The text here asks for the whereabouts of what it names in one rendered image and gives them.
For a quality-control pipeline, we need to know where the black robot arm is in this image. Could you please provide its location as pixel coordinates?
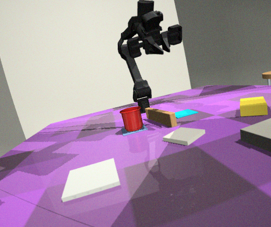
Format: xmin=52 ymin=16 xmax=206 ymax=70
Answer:
xmin=118 ymin=0 xmax=163 ymax=114

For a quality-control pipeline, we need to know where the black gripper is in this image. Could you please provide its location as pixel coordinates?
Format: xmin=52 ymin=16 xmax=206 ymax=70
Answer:
xmin=127 ymin=24 xmax=182 ymax=59

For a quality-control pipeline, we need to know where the yellow block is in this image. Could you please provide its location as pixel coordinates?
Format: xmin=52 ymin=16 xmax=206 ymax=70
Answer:
xmin=240 ymin=96 xmax=268 ymax=117

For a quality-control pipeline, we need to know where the beige flat square slab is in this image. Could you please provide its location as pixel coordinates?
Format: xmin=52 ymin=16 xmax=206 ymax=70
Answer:
xmin=163 ymin=127 xmax=205 ymax=146

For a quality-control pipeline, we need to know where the white flat slab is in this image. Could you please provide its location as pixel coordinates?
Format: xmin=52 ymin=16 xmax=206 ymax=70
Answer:
xmin=61 ymin=158 xmax=121 ymax=202

